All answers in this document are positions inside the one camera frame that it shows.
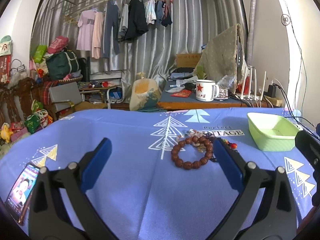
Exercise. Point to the black shirt hanging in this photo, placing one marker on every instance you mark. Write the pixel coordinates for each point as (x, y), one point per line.
(137, 25)

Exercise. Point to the light blue shirt hanging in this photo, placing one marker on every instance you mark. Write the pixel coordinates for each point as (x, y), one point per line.
(150, 13)

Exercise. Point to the white enamel mug red star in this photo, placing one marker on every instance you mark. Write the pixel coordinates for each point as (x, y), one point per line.
(206, 90)

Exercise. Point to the blue patterned table cloth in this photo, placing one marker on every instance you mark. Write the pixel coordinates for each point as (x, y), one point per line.
(141, 194)

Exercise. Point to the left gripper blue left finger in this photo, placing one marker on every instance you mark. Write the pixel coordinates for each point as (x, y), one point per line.
(48, 217)

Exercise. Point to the beige printed tote bag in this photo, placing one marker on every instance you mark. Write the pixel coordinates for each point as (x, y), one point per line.
(145, 94)

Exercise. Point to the dark green duffel bag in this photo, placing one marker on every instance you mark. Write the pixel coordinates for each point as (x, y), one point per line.
(61, 64)

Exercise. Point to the pink t-shirt hanging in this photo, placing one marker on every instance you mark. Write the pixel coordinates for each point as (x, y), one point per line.
(85, 25)

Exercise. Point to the cardboard box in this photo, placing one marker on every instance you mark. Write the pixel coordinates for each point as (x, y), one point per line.
(187, 60)

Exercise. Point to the red envelope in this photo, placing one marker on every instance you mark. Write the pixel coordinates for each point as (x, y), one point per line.
(182, 94)

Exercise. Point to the smartphone with lit screen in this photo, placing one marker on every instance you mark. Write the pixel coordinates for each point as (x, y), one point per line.
(20, 194)

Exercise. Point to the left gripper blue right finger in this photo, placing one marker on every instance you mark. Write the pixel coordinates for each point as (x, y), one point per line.
(276, 216)

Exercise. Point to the pink bag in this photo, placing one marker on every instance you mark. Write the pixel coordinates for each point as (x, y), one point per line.
(57, 45)

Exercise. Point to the black power adapter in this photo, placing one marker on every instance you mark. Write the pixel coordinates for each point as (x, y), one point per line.
(271, 92)

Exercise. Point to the light green plastic basket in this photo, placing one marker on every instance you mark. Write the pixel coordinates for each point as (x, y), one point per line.
(272, 133)

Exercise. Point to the monitor under dotted cover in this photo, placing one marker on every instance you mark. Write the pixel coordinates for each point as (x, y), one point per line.
(222, 58)

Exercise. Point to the white wifi router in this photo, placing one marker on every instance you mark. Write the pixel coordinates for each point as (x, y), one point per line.
(248, 89)

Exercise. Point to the silver grey curtain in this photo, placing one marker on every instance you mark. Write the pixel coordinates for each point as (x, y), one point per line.
(194, 23)

